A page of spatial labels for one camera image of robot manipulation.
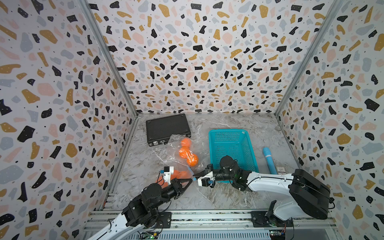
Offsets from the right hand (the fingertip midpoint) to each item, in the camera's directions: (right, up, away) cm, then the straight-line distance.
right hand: (195, 173), depth 74 cm
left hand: (0, -2, -6) cm, 7 cm away
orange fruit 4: (-8, -2, +6) cm, 10 cm away
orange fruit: (-8, +12, +24) cm, 28 cm away
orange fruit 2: (-8, +9, +14) cm, 18 cm away
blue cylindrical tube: (+45, +6, +21) cm, 50 cm away
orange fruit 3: (-2, +4, +14) cm, 14 cm away
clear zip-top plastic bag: (+1, +10, +26) cm, 28 cm away
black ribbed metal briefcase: (-27, +21, +31) cm, 46 cm away
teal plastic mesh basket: (+27, +12, +29) cm, 42 cm away
